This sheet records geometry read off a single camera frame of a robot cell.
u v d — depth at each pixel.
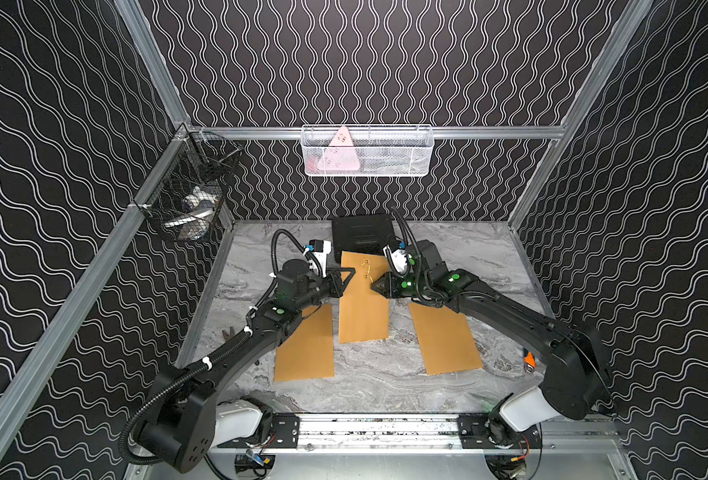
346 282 0.76
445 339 0.91
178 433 0.40
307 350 0.87
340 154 0.90
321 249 0.72
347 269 0.78
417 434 0.76
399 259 0.73
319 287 0.69
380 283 0.76
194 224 0.74
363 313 0.80
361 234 1.06
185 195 0.86
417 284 0.65
